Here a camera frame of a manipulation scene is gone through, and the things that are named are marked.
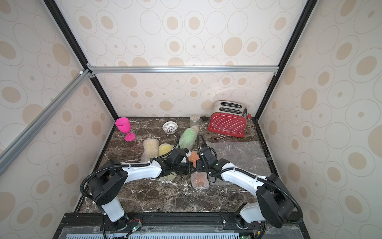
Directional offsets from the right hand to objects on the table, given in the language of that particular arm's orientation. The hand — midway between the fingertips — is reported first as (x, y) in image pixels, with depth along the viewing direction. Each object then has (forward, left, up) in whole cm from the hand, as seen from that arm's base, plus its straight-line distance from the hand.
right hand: (204, 162), depth 88 cm
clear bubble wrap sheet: (+10, -28, -7) cm, 30 cm away
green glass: (+16, +11, +3) cm, 20 cm away
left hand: (-7, +2, +1) cm, 7 cm away
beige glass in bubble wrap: (+6, +33, +2) cm, 34 cm away
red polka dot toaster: (+28, -16, +10) cm, 34 cm away
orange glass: (-12, +3, +3) cm, 13 cm away
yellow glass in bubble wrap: (+6, +25, +3) cm, 26 cm away
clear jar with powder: (+27, +7, +8) cm, 29 cm away
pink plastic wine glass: (+19, +53, +11) cm, 57 cm away
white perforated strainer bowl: (+31, +27, -4) cm, 41 cm away
